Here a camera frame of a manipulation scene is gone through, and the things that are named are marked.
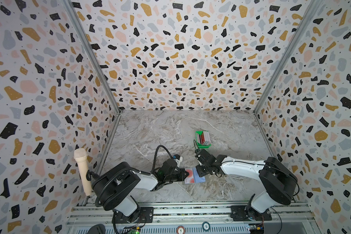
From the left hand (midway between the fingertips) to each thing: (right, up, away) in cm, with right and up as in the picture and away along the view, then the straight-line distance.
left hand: (193, 173), depth 84 cm
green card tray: (+7, +13, +17) cm, 23 cm away
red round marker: (-6, -22, -15) cm, 27 cm away
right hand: (+4, +2, +4) cm, 6 cm away
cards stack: (+9, +18, +16) cm, 26 cm away
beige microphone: (-49, +16, -23) cm, 56 cm away
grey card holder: (+1, -3, +2) cm, 4 cm away
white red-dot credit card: (-1, -4, +2) cm, 5 cm away
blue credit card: (+3, -4, +1) cm, 5 cm away
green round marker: (+6, -22, -13) cm, 26 cm away
